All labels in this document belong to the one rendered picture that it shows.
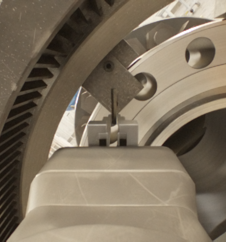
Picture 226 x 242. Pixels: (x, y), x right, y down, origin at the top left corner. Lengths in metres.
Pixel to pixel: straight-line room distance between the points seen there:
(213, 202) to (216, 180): 0.06
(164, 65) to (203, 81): 0.05
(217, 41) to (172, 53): 0.05
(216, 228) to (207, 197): 0.08
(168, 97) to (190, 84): 0.03
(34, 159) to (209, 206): 0.38
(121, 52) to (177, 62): 0.07
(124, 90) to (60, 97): 0.08
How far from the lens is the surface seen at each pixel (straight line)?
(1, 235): 0.21
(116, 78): 0.21
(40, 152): 0.19
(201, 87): 0.24
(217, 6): 0.27
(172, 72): 0.23
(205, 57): 0.26
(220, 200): 0.47
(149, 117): 0.23
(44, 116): 0.16
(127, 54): 0.22
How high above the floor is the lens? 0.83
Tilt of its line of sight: 10 degrees down
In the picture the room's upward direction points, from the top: 52 degrees counter-clockwise
